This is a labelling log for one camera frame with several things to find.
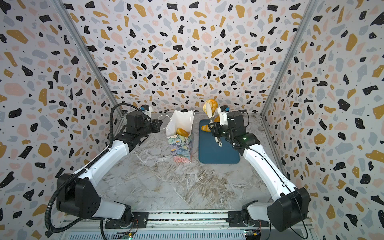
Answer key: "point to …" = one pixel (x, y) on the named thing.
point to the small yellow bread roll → (181, 131)
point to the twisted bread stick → (205, 128)
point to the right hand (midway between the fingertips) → (207, 122)
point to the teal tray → (210, 152)
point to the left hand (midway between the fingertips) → (162, 118)
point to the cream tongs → (210, 112)
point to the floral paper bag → (181, 146)
